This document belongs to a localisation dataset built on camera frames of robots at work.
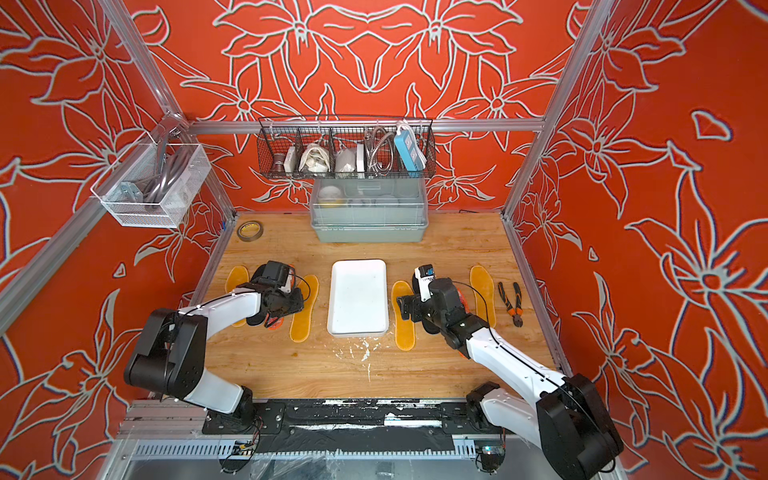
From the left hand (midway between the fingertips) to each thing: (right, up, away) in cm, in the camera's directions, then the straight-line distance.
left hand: (302, 302), depth 94 cm
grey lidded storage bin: (+21, +30, +6) cm, 37 cm away
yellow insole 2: (+1, -6, -4) cm, 7 cm away
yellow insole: (-25, +7, +7) cm, 27 cm away
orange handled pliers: (+68, -2, -3) cm, 68 cm away
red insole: (-4, -2, -16) cm, 16 cm away
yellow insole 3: (+32, -8, -6) cm, 34 cm away
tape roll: (-26, +23, +20) cm, 40 cm away
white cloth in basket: (+5, +45, -3) cm, 46 cm away
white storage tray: (+18, +1, +2) cm, 18 cm away
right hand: (+32, +4, -10) cm, 34 cm away
